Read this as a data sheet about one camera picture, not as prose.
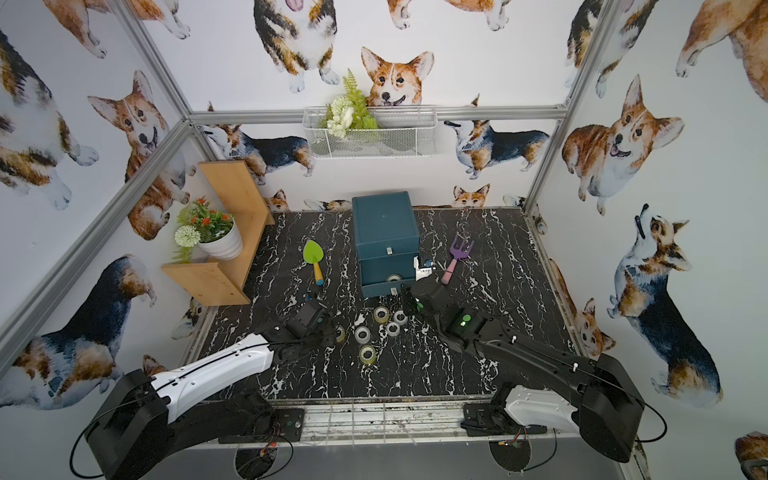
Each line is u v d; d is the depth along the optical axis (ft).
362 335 2.89
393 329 2.95
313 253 3.61
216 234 3.11
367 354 2.81
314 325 2.18
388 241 2.79
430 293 1.87
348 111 2.56
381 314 3.04
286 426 2.41
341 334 2.88
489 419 2.26
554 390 1.51
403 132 3.04
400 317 3.04
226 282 2.80
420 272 2.29
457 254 3.52
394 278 2.97
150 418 1.31
